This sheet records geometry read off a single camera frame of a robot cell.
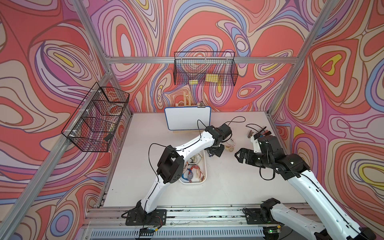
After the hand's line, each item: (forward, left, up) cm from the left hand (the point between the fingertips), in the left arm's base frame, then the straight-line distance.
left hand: (216, 151), depth 89 cm
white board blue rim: (+19, +17, +9) cm, 27 cm away
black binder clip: (+43, +7, -1) cm, 44 cm away
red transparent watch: (-12, +10, -6) cm, 16 cm away
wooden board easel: (+45, +19, +1) cm, 48 cm away
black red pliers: (+19, -36, -5) cm, 41 cm away
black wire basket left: (+1, +65, +22) cm, 68 cm away
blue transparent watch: (-13, +16, -5) cm, 21 cm away
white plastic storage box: (-9, +13, -7) cm, 17 cm away
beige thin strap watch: (+5, -11, -5) cm, 13 cm away
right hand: (-12, -11, +12) cm, 20 cm away
